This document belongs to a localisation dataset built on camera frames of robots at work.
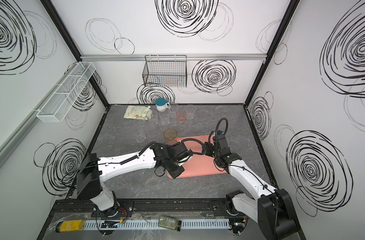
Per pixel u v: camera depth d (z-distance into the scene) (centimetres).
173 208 76
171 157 56
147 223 71
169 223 67
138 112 114
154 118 109
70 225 66
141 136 101
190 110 112
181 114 108
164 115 110
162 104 112
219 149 65
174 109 115
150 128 101
